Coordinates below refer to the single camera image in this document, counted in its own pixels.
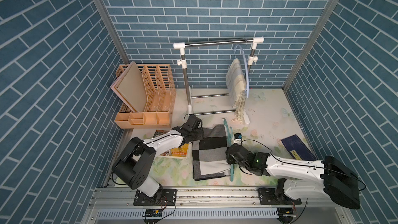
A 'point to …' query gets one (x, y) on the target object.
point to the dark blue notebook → (297, 149)
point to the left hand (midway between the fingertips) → (204, 134)
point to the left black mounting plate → (165, 197)
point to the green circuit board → (153, 212)
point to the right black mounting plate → (267, 196)
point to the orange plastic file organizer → (161, 106)
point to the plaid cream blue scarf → (236, 84)
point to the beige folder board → (131, 86)
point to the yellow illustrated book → (180, 152)
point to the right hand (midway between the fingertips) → (226, 153)
